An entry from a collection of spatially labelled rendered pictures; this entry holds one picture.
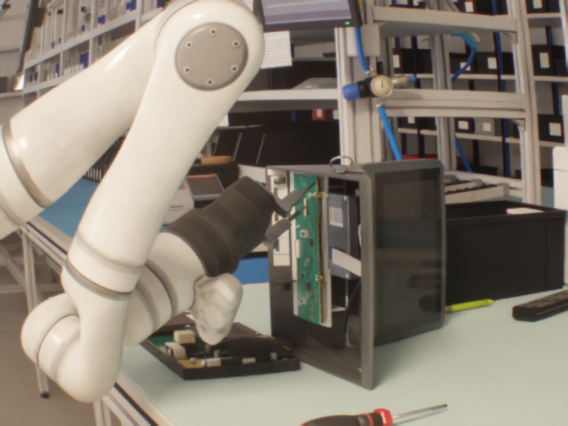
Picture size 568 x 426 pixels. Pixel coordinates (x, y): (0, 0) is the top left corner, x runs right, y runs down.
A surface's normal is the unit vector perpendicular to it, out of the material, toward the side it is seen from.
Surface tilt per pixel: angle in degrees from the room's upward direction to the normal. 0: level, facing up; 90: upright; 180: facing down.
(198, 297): 115
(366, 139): 90
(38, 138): 70
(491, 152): 90
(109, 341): 104
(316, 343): 90
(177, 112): 109
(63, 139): 83
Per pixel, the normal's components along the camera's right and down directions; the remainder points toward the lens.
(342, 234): -0.91, 0.07
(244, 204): 0.04, -0.44
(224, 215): 0.38, -0.72
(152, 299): 0.67, -0.14
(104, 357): 0.80, 0.25
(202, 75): 0.14, 0.40
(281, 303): -0.14, 0.11
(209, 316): -0.68, 0.41
